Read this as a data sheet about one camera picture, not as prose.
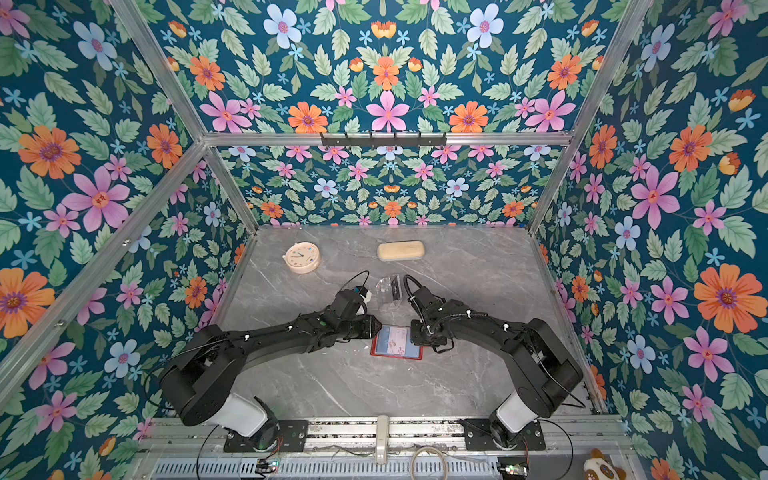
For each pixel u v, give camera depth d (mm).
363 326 788
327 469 764
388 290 980
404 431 751
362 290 816
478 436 733
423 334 777
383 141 922
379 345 884
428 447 719
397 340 887
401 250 1080
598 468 671
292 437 737
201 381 438
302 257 1077
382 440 704
